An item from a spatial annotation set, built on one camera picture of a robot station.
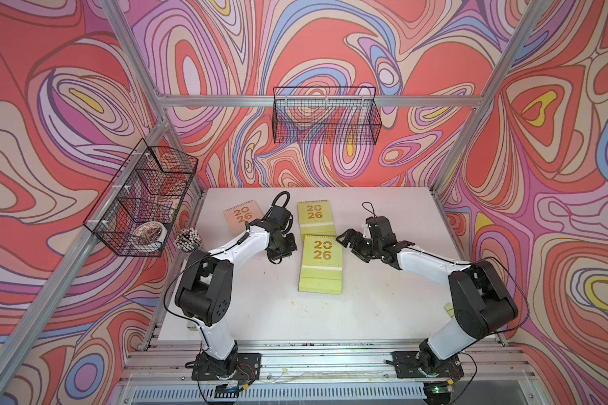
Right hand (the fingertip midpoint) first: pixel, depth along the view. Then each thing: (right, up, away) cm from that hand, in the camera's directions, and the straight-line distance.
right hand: (344, 249), depth 91 cm
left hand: (-18, -1, +1) cm, 18 cm away
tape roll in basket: (-59, +7, -19) cm, 63 cm away
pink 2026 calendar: (-44, +12, +17) cm, 48 cm away
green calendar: (-10, +11, +17) cm, 23 cm away
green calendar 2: (-9, -7, 0) cm, 11 cm away
